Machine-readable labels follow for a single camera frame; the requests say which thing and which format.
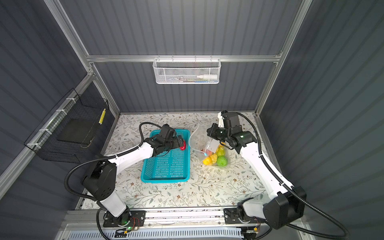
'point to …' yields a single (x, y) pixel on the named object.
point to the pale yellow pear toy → (213, 158)
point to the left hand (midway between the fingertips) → (178, 141)
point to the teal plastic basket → (171, 166)
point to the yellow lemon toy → (207, 161)
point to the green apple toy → (222, 161)
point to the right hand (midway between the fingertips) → (208, 131)
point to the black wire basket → (74, 105)
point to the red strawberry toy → (183, 148)
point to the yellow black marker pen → (102, 116)
